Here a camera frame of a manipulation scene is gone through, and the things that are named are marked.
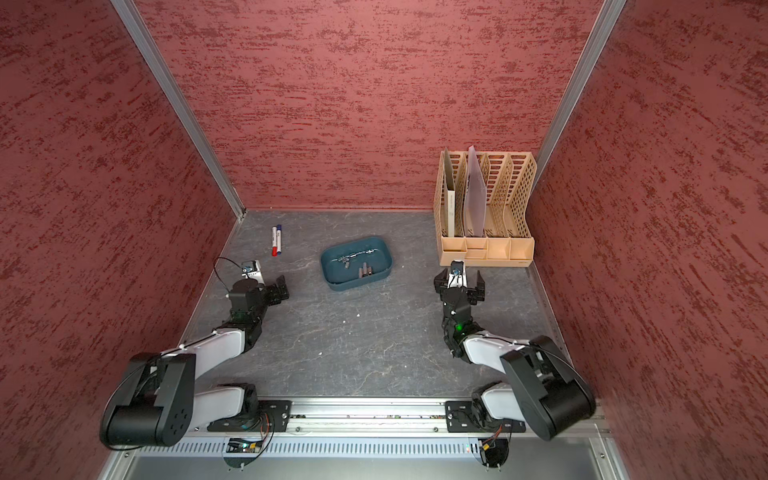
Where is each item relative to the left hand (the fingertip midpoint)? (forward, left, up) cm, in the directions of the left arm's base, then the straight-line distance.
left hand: (269, 284), depth 91 cm
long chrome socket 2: (+8, -27, -6) cm, 29 cm away
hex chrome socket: (+9, -30, -6) cm, 32 cm away
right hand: (+1, -60, +5) cm, 60 cm away
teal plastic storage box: (+12, -26, -6) cm, 29 cm away
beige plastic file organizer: (+35, -80, +13) cm, 89 cm away
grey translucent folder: (+28, -67, +12) cm, 73 cm away
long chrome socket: (+11, -29, -6) cm, 31 cm away
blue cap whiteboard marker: (+23, +5, -5) cm, 24 cm away
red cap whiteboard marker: (+20, +6, -7) cm, 22 cm away
